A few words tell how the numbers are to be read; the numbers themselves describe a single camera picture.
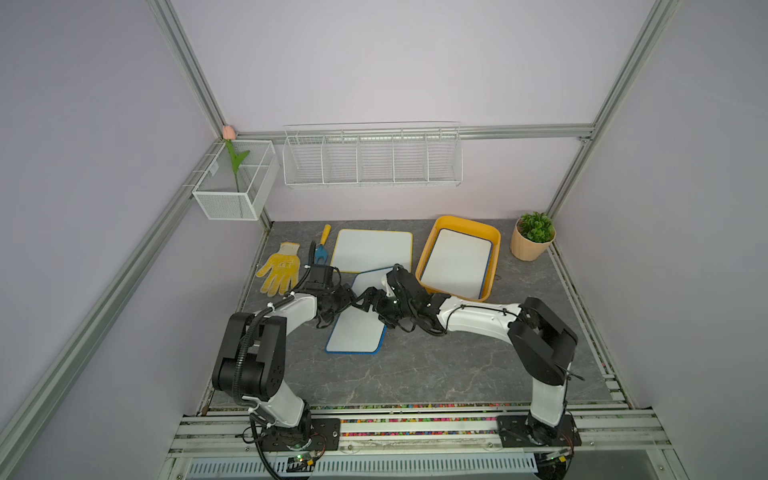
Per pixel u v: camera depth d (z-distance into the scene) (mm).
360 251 1186
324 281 769
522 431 737
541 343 483
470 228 1128
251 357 464
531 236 1015
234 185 888
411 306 680
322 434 739
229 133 893
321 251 1115
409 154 994
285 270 1057
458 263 1070
